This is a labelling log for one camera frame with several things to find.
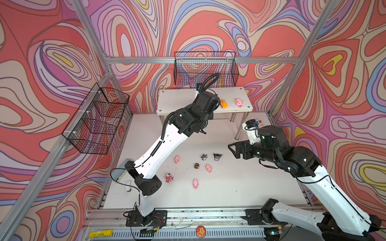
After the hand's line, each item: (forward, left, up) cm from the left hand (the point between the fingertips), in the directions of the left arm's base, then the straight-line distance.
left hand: (206, 106), depth 68 cm
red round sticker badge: (-44, +2, -39) cm, 59 cm away
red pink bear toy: (-20, +20, -36) cm, 45 cm away
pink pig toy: (-7, +17, -38) cm, 42 cm away
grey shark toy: (-6, 0, -37) cm, 37 cm away
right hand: (-17, -13, -10) cm, 24 cm away
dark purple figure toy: (-7, -8, -35) cm, 36 cm away
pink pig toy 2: (-13, -3, -38) cm, 40 cm away
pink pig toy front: (-22, +5, -38) cm, 44 cm away
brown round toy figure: (-12, +4, -37) cm, 39 cm away
